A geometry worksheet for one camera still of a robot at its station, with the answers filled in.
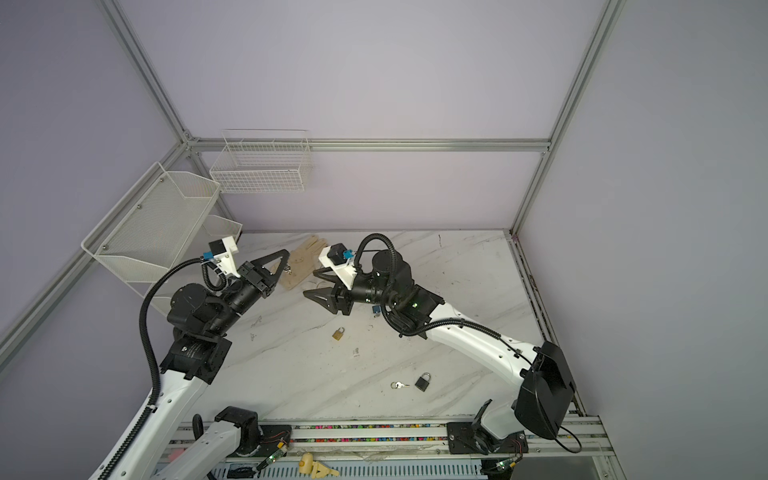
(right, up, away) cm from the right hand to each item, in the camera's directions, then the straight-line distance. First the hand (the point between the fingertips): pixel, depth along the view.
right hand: (310, 281), depth 62 cm
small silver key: (+19, -31, +20) cm, 41 cm away
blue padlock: (+12, -12, +35) cm, 39 cm away
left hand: (-4, +6, 0) cm, 7 cm away
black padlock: (+26, -30, +20) cm, 45 cm away
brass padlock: (0, -19, +30) cm, 36 cm away
